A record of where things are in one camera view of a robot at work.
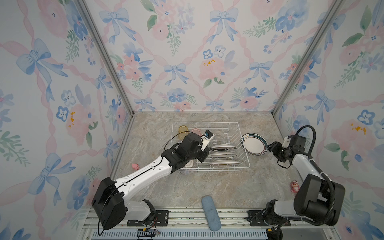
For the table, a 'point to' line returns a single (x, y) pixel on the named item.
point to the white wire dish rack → (224, 139)
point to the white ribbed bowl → (189, 164)
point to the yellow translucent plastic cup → (182, 128)
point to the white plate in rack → (224, 162)
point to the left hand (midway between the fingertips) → (209, 145)
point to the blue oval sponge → (211, 213)
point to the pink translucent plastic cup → (196, 131)
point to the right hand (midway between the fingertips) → (271, 147)
